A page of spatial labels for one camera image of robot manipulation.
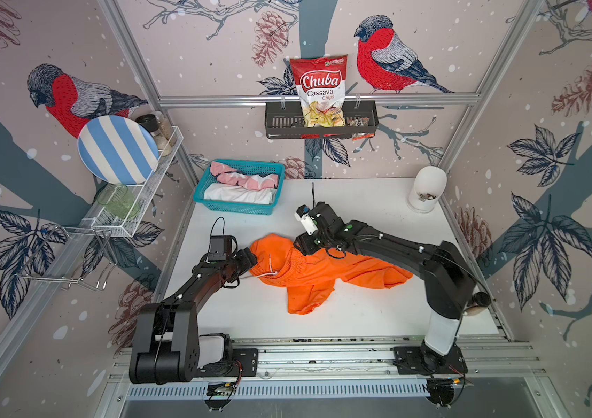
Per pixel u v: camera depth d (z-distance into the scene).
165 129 0.85
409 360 0.73
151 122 0.79
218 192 1.09
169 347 0.41
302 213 0.78
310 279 0.87
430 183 1.05
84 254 0.66
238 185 1.14
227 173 1.14
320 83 0.80
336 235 0.66
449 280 0.48
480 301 0.75
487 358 0.75
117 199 0.68
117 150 0.72
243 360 0.73
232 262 0.78
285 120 0.95
